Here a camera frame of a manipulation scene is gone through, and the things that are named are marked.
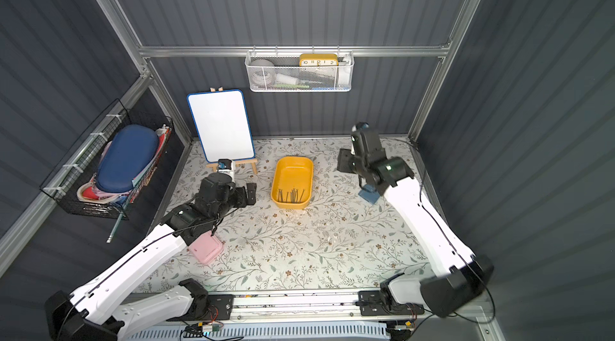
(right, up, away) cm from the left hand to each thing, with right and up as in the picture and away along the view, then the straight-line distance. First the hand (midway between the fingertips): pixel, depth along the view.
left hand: (242, 185), depth 76 cm
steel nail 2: (+12, -8, +23) cm, 27 cm away
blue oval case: (-32, +11, -5) cm, 34 cm away
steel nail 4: (+18, -7, +23) cm, 30 cm away
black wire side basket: (-41, +2, -13) cm, 43 cm away
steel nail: (+9, -8, +23) cm, 26 cm away
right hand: (+35, +9, -1) cm, 36 cm away
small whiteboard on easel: (-13, +23, +16) cm, 31 cm away
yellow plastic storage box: (+14, -2, +27) cm, 30 cm away
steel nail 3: (+16, -7, +23) cm, 29 cm away
